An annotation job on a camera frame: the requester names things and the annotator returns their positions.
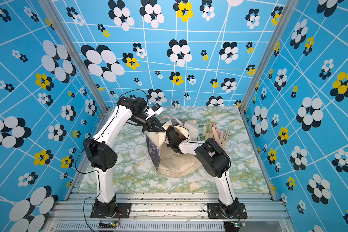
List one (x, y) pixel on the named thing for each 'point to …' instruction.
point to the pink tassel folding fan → (225, 137)
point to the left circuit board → (107, 224)
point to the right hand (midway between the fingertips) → (174, 133)
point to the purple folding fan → (220, 132)
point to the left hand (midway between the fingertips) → (165, 129)
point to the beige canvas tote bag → (168, 161)
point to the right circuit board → (233, 225)
